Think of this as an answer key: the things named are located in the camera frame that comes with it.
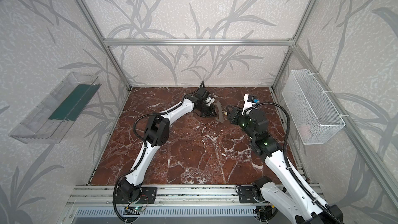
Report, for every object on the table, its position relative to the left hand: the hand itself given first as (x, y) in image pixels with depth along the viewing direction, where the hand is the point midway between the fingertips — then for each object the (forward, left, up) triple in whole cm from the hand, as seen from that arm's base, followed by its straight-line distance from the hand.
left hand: (219, 110), depth 97 cm
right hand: (-11, -4, +23) cm, 26 cm away
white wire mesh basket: (-22, -35, +29) cm, 51 cm away
